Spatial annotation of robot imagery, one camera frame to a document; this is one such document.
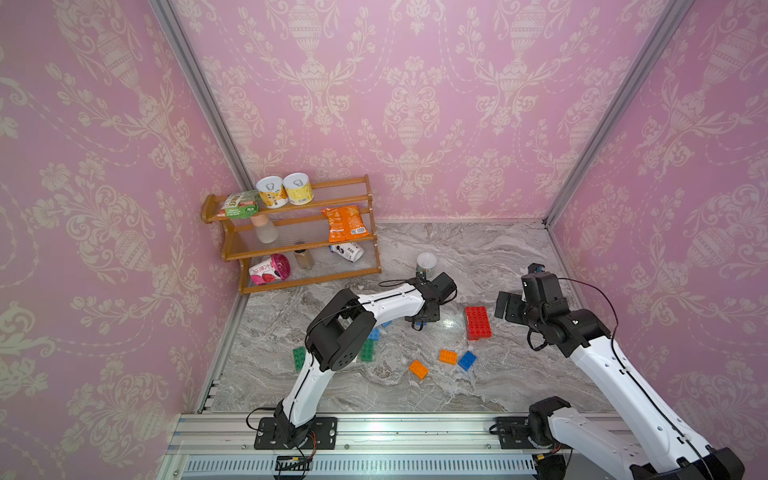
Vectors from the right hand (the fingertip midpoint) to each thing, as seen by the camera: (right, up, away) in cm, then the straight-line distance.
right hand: (515, 301), depth 79 cm
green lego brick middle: (-40, -16, +8) cm, 43 cm away
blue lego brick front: (-11, -18, +6) cm, 22 cm away
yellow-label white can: (-59, +31, +5) cm, 67 cm away
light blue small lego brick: (-34, -2, -18) cm, 38 cm away
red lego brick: (-7, -7, +13) cm, 16 cm away
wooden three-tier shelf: (-85, +16, +31) cm, 92 cm away
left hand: (-21, -8, +16) cm, 28 cm away
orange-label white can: (-66, +30, +5) cm, 73 cm away
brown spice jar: (-62, +11, +22) cm, 67 cm away
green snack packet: (-75, +26, +5) cm, 79 cm away
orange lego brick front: (-25, -20, +5) cm, 32 cm away
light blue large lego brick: (-38, -12, +11) cm, 41 cm away
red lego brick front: (-7, -10, +9) cm, 15 cm away
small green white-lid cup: (-21, +10, +22) cm, 32 cm away
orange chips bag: (-48, +22, +19) cm, 56 cm away
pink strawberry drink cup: (-72, +7, +19) cm, 74 cm away
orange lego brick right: (-17, -17, +7) cm, 25 cm away
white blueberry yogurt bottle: (-47, +13, +24) cm, 55 cm away
